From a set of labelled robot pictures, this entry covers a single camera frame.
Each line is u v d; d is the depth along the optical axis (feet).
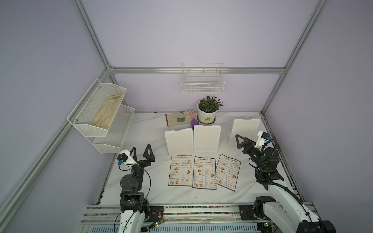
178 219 2.39
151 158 2.19
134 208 1.81
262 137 2.25
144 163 2.09
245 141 2.25
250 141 2.51
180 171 2.90
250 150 2.30
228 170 2.91
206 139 2.96
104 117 2.51
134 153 2.39
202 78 3.13
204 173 2.89
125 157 1.97
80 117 2.17
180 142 2.82
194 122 3.64
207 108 3.31
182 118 3.79
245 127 2.97
